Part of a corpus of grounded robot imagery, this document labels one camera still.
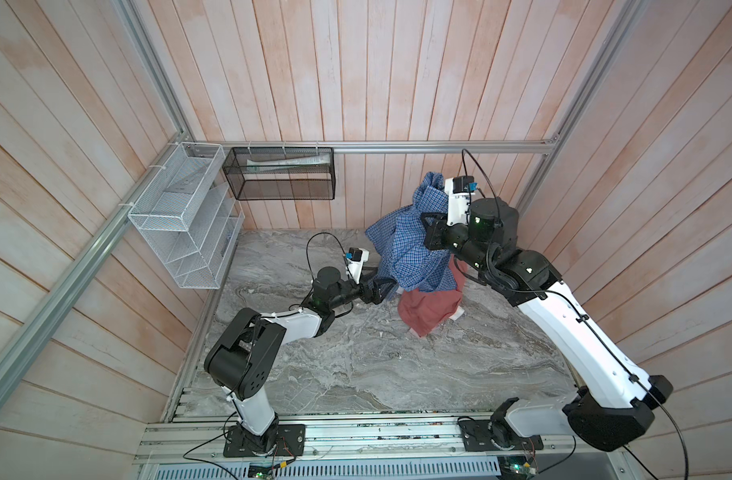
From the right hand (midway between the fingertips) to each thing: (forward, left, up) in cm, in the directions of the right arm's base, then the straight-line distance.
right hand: (421, 215), depth 64 cm
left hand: (0, +6, -25) cm, 25 cm away
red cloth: (-3, -6, -36) cm, 37 cm away
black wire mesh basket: (+41, +43, -17) cm, 62 cm away
